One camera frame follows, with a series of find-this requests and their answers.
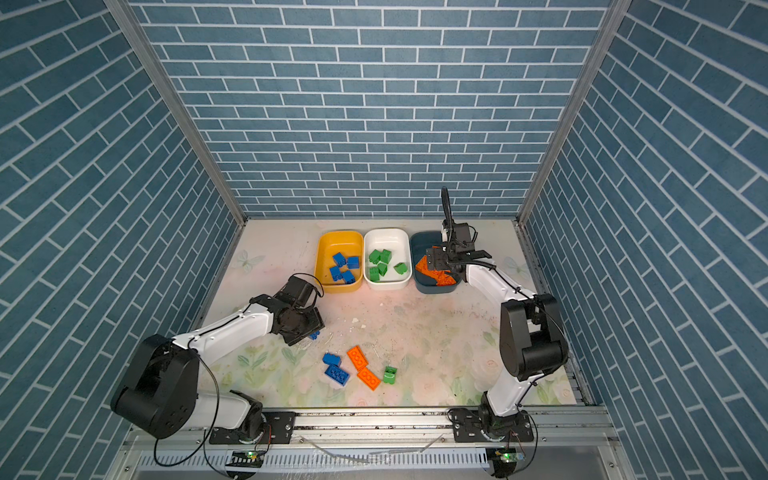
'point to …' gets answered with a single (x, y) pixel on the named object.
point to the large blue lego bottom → (341, 376)
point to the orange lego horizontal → (442, 278)
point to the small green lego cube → (385, 256)
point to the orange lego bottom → (370, 379)
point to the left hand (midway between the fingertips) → (319, 328)
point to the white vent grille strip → (320, 460)
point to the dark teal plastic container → (420, 242)
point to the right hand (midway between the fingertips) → (442, 250)
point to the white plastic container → (397, 241)
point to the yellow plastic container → (346, 242)
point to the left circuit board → (247, 458)
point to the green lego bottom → (390, 374)
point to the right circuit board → (504, 460)
